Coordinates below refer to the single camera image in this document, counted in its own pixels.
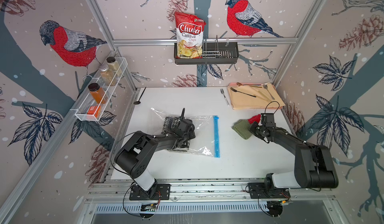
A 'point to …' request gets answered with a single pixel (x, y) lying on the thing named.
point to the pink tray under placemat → (233, 84)
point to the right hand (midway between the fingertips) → (249, 126)
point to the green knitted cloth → (243, 127)
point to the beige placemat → (258, 96)
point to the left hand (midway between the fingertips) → (196, 129)
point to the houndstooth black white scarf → (170, 123)
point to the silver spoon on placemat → (265, 86)
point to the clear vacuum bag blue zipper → (206, 141)
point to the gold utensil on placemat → (263, 94)
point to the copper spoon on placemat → (239, 84)
